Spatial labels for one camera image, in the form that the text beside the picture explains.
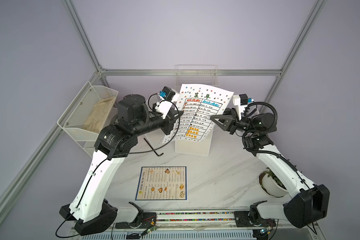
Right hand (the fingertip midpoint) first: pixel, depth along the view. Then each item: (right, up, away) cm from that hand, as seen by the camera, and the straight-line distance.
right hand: (210, 118), depth 59 cm
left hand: (-13, +1, -5) cm, 14 cm away
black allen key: (-33, -18, +42) cm, 56 cm away
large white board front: (-4, -16, +34) cm, 38 cm away
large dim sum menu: (-24, -36, +27) cm, 51 cm away
